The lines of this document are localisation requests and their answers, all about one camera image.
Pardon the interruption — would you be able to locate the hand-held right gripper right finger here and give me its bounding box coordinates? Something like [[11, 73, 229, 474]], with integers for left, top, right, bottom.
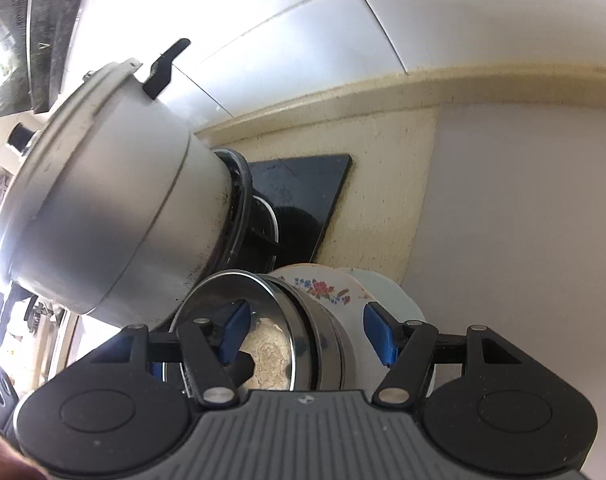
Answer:
[[362, 301, 514, 407]]

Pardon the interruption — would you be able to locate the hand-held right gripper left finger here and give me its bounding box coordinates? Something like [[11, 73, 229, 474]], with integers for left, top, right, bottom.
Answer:
[[88, 299, 254, 408]]

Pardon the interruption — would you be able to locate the large white floral plate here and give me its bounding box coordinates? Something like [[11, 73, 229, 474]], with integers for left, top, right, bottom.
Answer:
[[348, 267, 436, 393]]

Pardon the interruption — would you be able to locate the black glass gas stove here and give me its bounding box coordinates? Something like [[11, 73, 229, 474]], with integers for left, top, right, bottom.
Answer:
[[243, 153, 353, 272]]

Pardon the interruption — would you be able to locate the aluminium pressure cooker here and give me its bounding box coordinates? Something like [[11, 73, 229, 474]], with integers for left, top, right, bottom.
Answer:
[[0, 37, 234, 317]]

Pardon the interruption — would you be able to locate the black range hood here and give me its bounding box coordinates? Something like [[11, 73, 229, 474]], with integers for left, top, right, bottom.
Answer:
[[0, 0, 101, 121]]

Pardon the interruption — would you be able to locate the black pan support ring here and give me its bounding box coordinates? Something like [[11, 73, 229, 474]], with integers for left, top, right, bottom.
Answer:
[[212, 149, 280, 273]]

